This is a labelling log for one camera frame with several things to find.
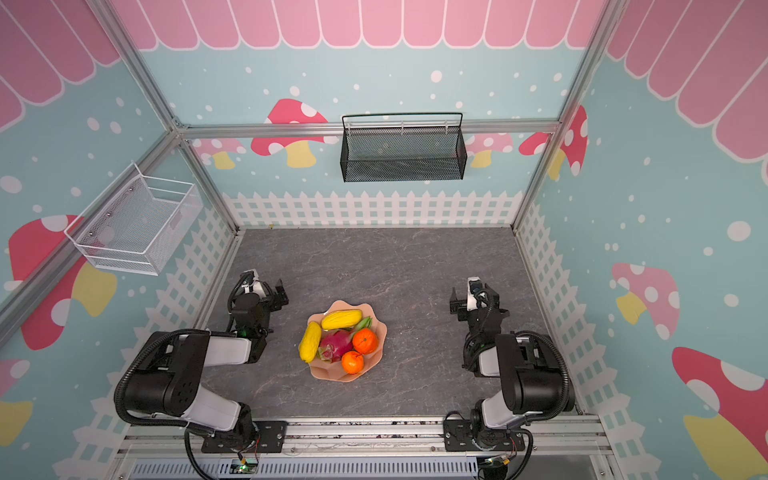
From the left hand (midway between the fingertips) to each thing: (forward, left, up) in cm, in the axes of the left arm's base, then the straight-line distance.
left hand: (267, 287), depth 93 cm
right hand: (0, -63, +3) cm, 63 cm away
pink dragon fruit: (-17, -24, -1) cm, 30 cm away
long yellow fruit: (-17, -17, +1) cm, 24 cm away
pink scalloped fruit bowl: (-24, -24, -4) cm, 34 cm away
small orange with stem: (-22, -29, -1) cm, 37 cm away
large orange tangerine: (-17, -32, +1) cm, 37 cm away
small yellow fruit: (-9, -24, -2) cm, 26 cm away
